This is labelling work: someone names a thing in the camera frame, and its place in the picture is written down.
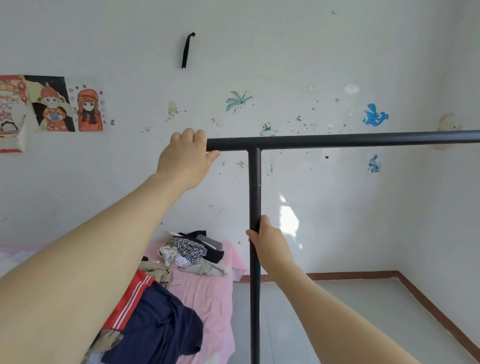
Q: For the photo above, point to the person's right hand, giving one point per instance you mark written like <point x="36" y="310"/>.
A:
<point x="274" y="250"/>

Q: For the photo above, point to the person's left hand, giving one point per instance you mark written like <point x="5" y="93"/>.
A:
<point x="184" y="159"/>

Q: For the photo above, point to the person's right forearm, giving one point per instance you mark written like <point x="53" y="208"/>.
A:
<point x="335" y="338"/>

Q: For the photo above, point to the person's left forearm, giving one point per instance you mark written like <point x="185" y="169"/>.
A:
<point x="53" y="277"/>

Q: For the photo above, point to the pile of clothes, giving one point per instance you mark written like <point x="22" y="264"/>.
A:
<point x="160" y="326"/>

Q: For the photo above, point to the small teal leaves sticker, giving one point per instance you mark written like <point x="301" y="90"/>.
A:
<point x="215" y="122"/>

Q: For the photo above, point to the faded beige sticker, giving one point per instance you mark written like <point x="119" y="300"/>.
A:
<point x="172" y="109"/>

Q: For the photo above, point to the teal palm leaf sticker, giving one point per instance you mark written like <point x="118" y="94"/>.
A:
<point x="238" y="101"/>

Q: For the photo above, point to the bed with pink sheet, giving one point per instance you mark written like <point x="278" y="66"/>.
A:
<point x="211" y="301"/>

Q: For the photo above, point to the blue whale sticker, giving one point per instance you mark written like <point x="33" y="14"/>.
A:
<point x="266" y="127"/>

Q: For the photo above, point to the cartoon picture white backdrop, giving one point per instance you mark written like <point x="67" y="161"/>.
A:
<point x="90" y="110"/>

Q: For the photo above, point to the blue mushroom sticker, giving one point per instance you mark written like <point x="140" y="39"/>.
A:
<point x="374" y="163"/>

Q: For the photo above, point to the cartoon picture dark backdrop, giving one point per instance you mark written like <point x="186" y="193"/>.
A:
<point x="50" y="107"/>

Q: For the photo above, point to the seahorse sticker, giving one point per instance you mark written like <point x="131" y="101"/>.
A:
<point x="311" y="88"/>

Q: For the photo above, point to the blue dolphin sticker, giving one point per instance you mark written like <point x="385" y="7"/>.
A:
<point x="374" y="116"/>

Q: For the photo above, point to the white shell sticker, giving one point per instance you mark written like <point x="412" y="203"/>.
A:
<point x="352" y="89"/>

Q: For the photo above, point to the red paper poster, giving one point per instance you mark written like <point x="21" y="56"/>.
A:
<point x="3" y="110"/>

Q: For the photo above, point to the bear sticker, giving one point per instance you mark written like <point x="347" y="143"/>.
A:
<point x="448" y="122"/>

